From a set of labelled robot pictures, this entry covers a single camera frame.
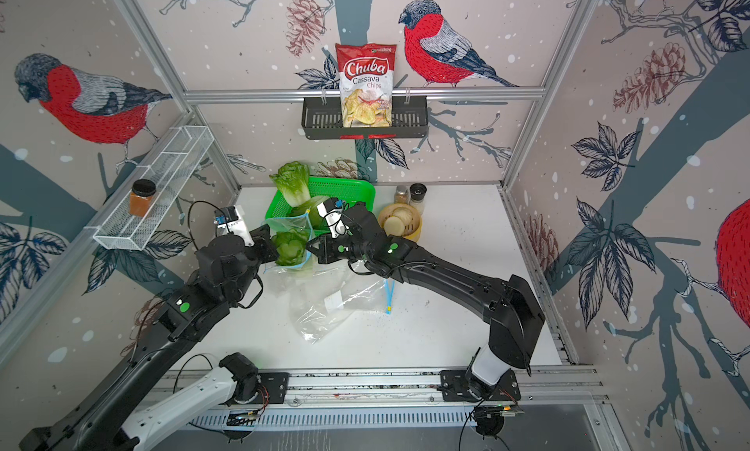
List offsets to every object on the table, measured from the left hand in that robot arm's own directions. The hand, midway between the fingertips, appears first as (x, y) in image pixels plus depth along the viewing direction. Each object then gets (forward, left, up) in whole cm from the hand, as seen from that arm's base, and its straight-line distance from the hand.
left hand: (274, 220), depth 68 cm
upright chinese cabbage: (+32, +6, -17) cm, 37 cm away
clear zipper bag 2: (-5, -7, -33) cm, 34 cm away
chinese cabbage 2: (0, -1, -11) cm, 11 cm away
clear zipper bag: (+7, +2, -10) cm, 12 cm away
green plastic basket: (+44, -8, -35) cm, 57 cm away
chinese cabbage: (-1, -11, +1) cm, 11 cm away
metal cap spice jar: (+31, -32, -24) cm, 51 cm away
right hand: (-4, -7, -5) cm, 10 cm away
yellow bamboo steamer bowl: (+20, -36, -31) cm, 52 cm away
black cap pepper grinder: (+29, -38, -23) cm, 53 cm away
